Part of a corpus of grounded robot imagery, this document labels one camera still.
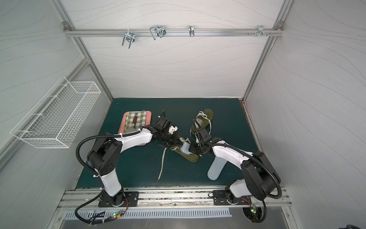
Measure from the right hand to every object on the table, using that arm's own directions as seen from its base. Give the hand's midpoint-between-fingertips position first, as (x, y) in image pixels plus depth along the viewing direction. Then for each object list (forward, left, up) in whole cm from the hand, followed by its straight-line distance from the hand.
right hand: (188, 148), depth 87 cm
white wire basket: (-1, +65, +28) cm, 70 cm away
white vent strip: (-32, 0, -5) cm, 32 cm away
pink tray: (+28, +32, -4) cm, 43 cm away
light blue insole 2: (-8, -18, -5) cm, 20 cm away
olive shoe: (-6, -2, -1) cm, 6 cm away
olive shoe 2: (+22, -9, +2) cm, 24 cm away
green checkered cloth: (+21, +37, -3) cm, 43 cm away
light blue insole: (0, +2, +1) cm, 2 cm away
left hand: (+1, +3, +3) cm, 4 cm away
